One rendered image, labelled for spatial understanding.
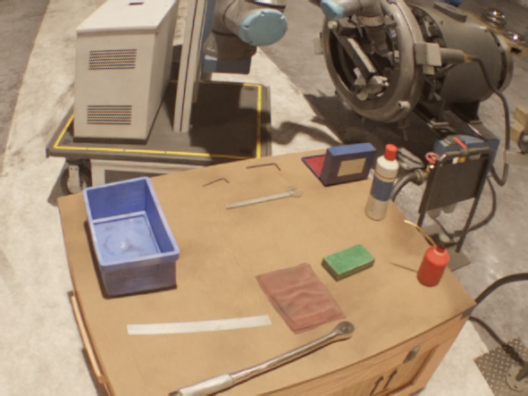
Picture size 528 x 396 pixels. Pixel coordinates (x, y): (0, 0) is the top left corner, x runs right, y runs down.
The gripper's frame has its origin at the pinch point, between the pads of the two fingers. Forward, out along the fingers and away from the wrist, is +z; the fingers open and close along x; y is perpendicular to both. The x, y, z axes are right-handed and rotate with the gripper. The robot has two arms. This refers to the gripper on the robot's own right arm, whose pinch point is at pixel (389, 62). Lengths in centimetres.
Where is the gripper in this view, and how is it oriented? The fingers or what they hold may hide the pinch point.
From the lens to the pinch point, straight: 207.1
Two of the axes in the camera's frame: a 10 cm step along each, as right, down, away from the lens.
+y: -9.5, 2.9, 0.9
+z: 2.6, 6.5, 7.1
